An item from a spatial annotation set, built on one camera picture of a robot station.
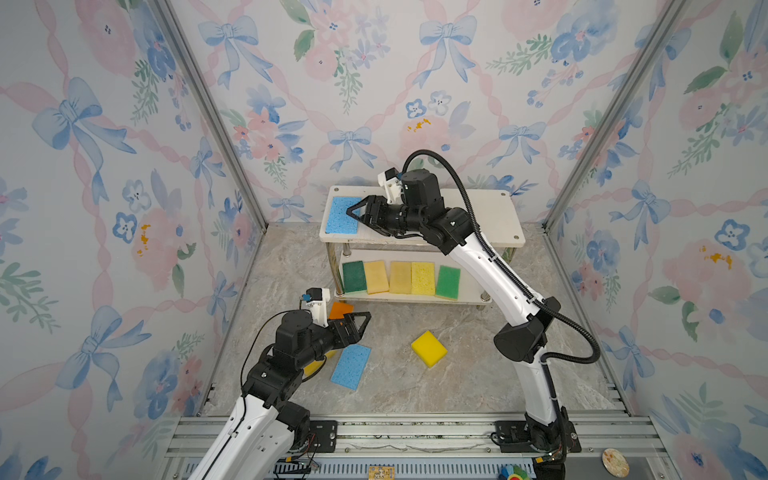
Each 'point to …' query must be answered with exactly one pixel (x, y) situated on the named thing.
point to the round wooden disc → (615, 463)
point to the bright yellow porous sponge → (423, 278)
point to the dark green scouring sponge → (354, 276)
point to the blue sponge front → (350, 365)
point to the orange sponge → (338, 310)
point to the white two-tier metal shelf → (496, 212)
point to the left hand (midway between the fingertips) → (360, 316)
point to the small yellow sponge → (429, 348)
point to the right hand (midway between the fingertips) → (351, 212)
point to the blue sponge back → (338, 220)
